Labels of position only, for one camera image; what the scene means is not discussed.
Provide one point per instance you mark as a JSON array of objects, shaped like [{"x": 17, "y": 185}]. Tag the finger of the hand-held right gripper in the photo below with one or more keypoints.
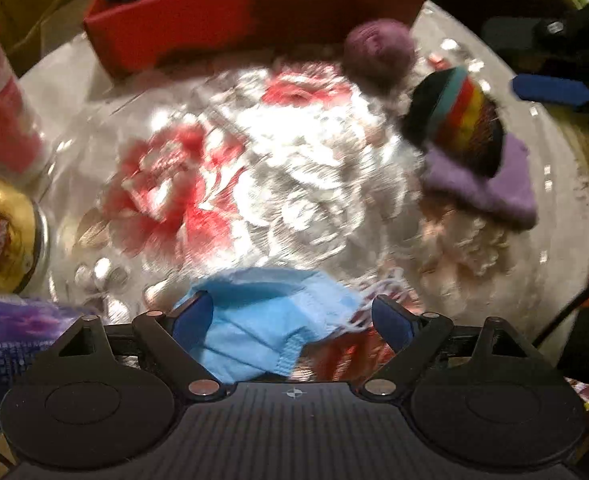
[
  {"x": 519, "y": 32},
  {"x": 549, "y": 91}
]

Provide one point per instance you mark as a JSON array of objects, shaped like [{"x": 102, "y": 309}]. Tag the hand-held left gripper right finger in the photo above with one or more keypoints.
[{"x": 392, "y": 321}]

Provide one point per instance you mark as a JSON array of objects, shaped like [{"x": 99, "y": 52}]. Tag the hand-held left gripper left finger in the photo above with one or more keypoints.
[{"x": 193, "y": 316}]

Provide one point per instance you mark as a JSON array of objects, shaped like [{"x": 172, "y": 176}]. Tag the blue face mask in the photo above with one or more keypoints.
[{"x": 254, "y": 325}]

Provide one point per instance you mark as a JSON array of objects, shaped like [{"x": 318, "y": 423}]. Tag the striped knitted sock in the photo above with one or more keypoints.
[{"x": 454, "y": 115}]

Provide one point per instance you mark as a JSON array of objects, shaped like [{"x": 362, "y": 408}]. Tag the red cardboard box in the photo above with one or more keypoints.
[{"x": 224, "y": 20}]

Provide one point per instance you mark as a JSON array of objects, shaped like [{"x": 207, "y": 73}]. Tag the red white fringed cloth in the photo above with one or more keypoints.
[{"x": 359, "y": 355}]

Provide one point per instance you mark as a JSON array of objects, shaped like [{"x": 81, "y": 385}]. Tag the purple cloth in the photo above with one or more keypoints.
[{"x": 504, "y": 190}]

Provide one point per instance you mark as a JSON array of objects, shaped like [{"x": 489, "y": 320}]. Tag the purple knitted sock ball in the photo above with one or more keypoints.
[{"x": 379, "y": 55}]

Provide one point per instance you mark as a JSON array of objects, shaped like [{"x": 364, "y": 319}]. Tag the purple can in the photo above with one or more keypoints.
[{"x": 9, "y": 340}]

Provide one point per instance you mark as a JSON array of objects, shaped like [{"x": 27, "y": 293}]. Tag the gold can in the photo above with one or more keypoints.
[{"x": 4, "y": 240}]

